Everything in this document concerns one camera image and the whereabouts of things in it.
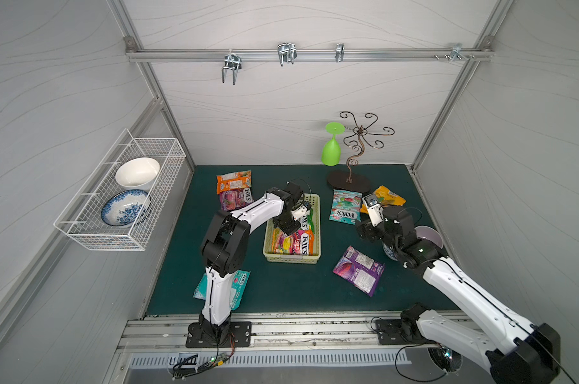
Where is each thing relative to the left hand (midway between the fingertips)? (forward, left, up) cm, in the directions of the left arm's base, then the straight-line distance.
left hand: (290, 229), depth 94 cm
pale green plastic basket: (+14, -10, +1) cm, 17 cm away
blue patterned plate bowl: (-11, +45, +29) cm, 54 cm away
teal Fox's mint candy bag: (+13, -24, -3) cm, 27 cm away
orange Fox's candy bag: (+26, +28, 0) cm, 38 cm away
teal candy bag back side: (-24, +17, -2) cm, 30 cm away
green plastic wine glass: (+25, -16, +20) cm, 36 cm away
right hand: (-3, -28, +17) cm, 33 cm away
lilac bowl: (+1, -54, -2) cm, 54 cm away
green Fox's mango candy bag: (+5, -7, -2) cm, 9 cm away
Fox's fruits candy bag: (-5, -4, -1) cm, 7 cm away
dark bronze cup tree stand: (+29, -27, -2) cm, 40 cm away
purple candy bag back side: (-15, -26, -2) cm, 30 cm away
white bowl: (+1, +46, +31) cm, 56 cm away
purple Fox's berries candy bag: (+15, +27, -1) cm, 31 cm away
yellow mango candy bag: (+17, -42, 0) cm, 45 cm away
